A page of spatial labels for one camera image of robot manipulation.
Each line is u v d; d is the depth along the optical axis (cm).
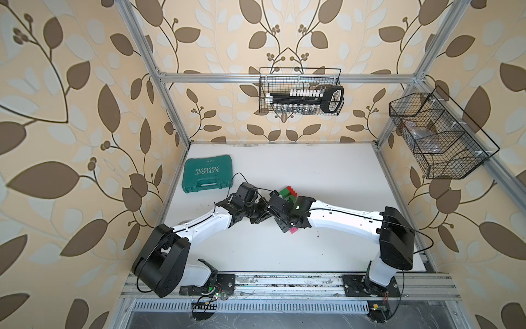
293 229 80
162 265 42
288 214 58
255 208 73
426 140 70
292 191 97
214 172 102
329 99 84
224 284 74
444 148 74
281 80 91
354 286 73
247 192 68
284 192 96
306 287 75
